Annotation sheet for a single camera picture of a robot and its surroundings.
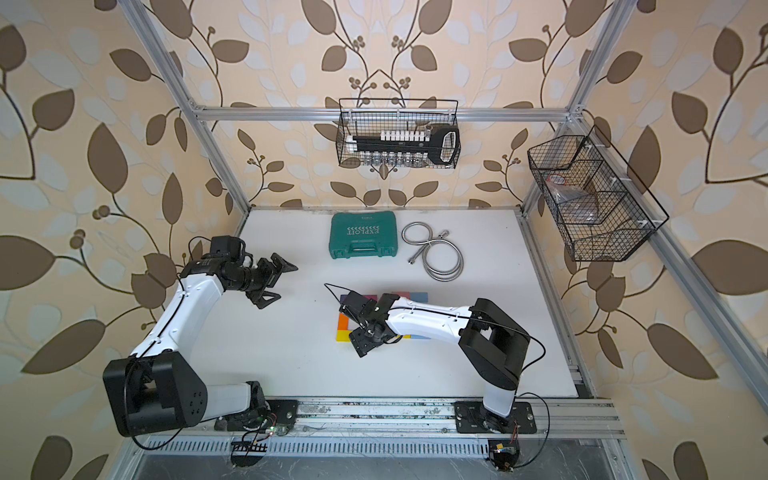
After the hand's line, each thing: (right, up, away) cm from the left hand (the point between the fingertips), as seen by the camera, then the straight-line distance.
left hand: (284, 275), depth 81 cm
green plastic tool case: (+19, +12, +25) cm, 33 cm away
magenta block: (+25, -3, -14) cm, 29 cm away
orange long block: (+15, -16, +9) cm, 23 cm away
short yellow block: (+33, -10, -22) cm, 41 cm away
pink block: (+34, -8, +15) cm, 38 cm away
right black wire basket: (+82, +17, -8) cm, 84 cm away
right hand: (+23, -19, +3) cm, 30 cm away
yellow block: (+15, -19, +7) cm, 25 cm away
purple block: (+14, -9, +14) cm, 22 cm away
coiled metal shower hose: (+48, +4, +26) cm, 54 cm away
